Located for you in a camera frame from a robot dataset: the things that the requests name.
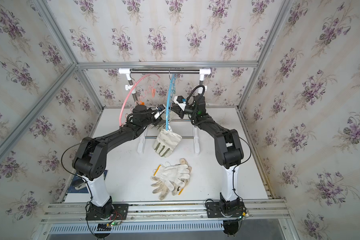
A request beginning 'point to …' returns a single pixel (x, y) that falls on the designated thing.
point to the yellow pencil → (180, 191)
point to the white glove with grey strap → (166, 143)
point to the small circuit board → (105, 227)
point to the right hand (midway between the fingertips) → (173, 105)
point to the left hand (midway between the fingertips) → (162, 110)
